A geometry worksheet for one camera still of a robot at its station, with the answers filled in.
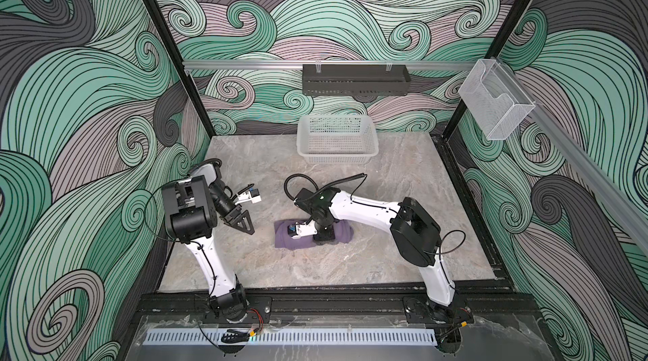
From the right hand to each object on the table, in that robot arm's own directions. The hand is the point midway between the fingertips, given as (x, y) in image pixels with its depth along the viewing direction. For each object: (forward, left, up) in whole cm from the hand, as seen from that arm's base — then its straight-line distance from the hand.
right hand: (319, 236), depth 87 cm
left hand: (0, +25, +6) cm, 26 cm away
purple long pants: (-3, +12, +6) cm, 14 cm away
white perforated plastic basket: (+48, -7, 0) cm, 49 cm away
